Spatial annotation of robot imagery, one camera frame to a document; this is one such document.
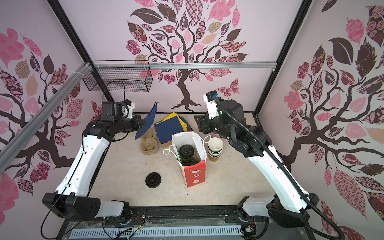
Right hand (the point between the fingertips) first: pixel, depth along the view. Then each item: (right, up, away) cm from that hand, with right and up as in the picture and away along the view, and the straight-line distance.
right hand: (202, 112), depth 59 cm
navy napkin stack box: (-24, -7, +45) cm, 52 cm away
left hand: (-28, -4, +14) cm, 32 cm away
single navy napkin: (-27, -3, +16) cm, 31 cm away
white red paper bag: (-3, -31, +15) cm, 34 cm away
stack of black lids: (-27, -36, +24) cm, 52 cm away
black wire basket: (-49, +28, +36) cm, 67 cm away
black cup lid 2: (-5, -25, +20) cm, 33 cm away
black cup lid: (-8, -20, +24) cm, 32 cm away
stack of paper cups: (+8, -19, +24) cm, 32 cm away
